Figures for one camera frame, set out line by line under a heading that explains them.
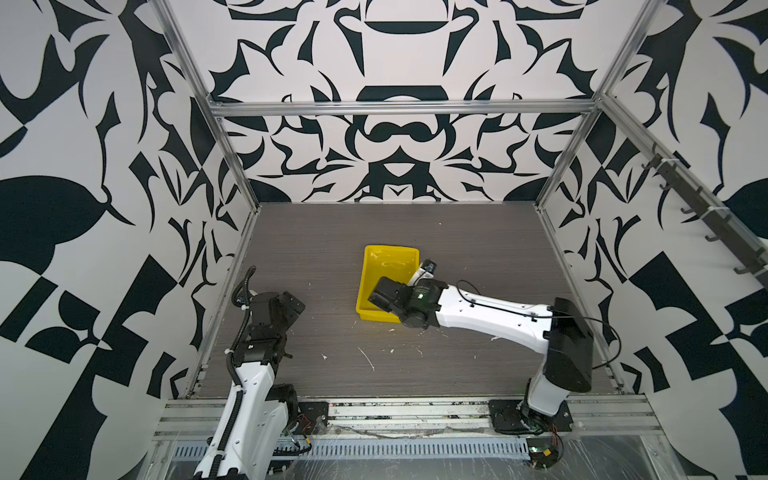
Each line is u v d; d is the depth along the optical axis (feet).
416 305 1.79
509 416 2.44
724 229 1.80
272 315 2.09
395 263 3.42
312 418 2.39
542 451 2.34
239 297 2.21
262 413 1.97
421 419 2.45
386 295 1.95
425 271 2.30
